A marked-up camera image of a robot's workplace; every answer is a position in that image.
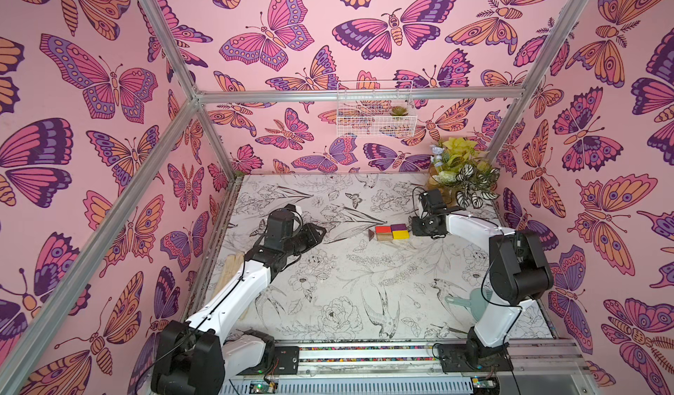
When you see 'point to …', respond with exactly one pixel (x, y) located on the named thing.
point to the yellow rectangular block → (400, 234)
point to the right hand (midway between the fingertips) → (420, 225)
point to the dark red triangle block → (370, 234)
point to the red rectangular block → (385, 229)
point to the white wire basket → (376, 118)
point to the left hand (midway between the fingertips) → (327, 229)
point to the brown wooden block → (384, 236)
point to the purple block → (398, 227)
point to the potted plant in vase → (458, 172)
